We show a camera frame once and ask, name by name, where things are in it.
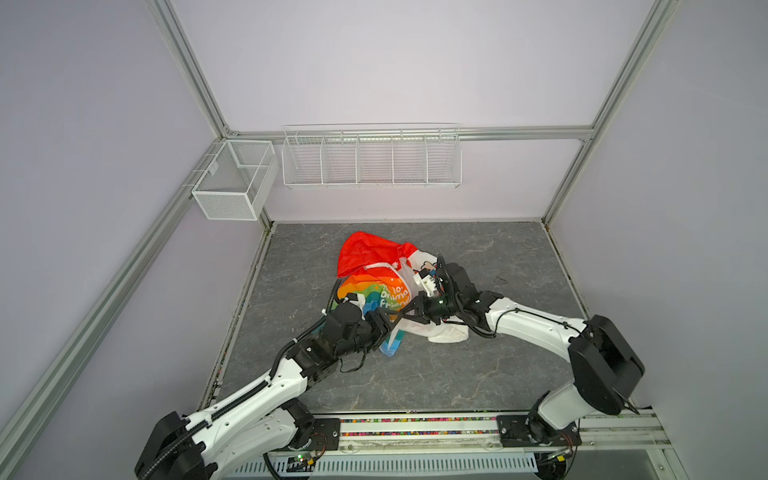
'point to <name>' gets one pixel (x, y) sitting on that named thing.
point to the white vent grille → (381, 463)
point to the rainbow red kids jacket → (381, 274)
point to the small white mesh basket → (239, 181)
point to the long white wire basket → (417, 155)
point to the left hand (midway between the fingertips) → (400, 325)
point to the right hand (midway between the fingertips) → (398, 316)
